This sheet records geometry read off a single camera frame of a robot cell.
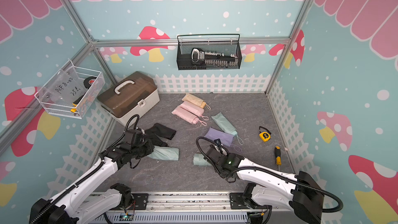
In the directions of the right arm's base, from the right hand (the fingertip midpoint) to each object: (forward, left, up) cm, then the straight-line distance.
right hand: (220, 160), depth 82 cm
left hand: (+5, +35, +3) cm, 36 cm away
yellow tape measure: (+16, -29, -4) cm, 33 cm away
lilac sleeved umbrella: (+14, -5, -4) cm, 16 cm away
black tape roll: (+31, +67, +29) cm, 80 cm away
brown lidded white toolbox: (+33, +53, +15) cm, 64 cm away
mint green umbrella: (+1, +12, -2) cm, 12 cm away
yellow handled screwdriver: (+3, -33, -5) cm, 34 cm away
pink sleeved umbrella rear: (+37, +15, -3) cm, 40 cm away
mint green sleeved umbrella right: (+24, -5, -3) cm, 25 cm away
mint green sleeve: (+5, +30, 0) cm, 30 cm away
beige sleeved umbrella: (+44, +14, -1) cm, 47 cm away
